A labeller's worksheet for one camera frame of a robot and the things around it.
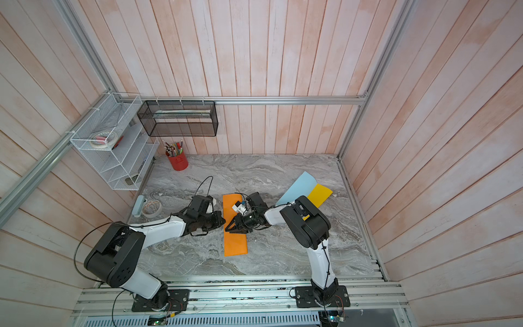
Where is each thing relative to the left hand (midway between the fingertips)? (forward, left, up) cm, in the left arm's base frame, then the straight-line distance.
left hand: (226, 223), depth 91 cm
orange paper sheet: (-8, -5, -2) cm, 10 cm away
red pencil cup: (+34, +29, +8) cm, 46 cm away
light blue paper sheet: (+21, -37, 0) cm, 43 cm away
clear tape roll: (+9, +38, -2) cm, 39 cm away
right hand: (-3, -2, -1) cm, 4 cm away
